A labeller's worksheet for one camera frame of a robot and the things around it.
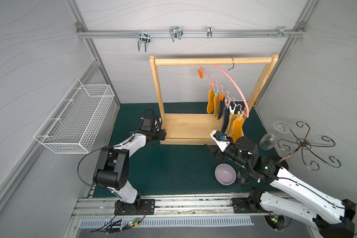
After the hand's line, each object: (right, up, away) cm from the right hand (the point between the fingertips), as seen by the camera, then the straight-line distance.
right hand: (211, 138), depth 68 cm
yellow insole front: (+18, +2, +15) cm, 23 cm away
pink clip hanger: (+9, +21, +11) cm, 26 cm away
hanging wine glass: (+32, +5, -2) cm, 32 cm away
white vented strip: (-47, -43, +3) cm, 63 cm away
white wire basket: (-65, +6, 0) cm, 65 cm away
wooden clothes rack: (-6, +1, +37) cm, 37 cm away
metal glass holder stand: (+39, -6, -9) cm, 40 cm away
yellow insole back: (+5, +18, +18) cm, 26 cm away
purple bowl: (+11, -23, +16) cm, 30 cm away
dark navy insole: (+9, +14, +12) cm, 20 cm away
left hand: (-27, -1, +26) cm, 37 cm away
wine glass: (+32, -3, +8) cm, 33 cm away
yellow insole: (+14, +7, +13) cm, 20 cm away
